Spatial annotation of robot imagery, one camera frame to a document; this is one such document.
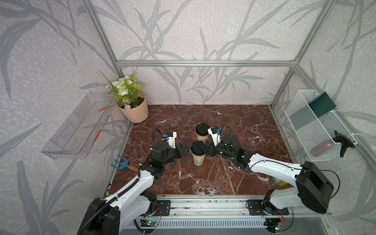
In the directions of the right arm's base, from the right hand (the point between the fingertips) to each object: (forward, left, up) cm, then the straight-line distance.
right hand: (202, 143), depth 79 cm
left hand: (-2, +6, 0) cm, 6 cm away
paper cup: (-6, +2, -9) cm, 11 cm away
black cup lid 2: (-4, +3, +1) cm, 5 cm away
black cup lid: (+9, 0, 0) cm, 9 cm away
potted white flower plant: (+33, +48, +1) cm, 59 cm away
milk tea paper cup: (+5, 0, -4) cm, 7 cm away
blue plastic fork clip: (-5, +48, -17) cm, 51 cm away
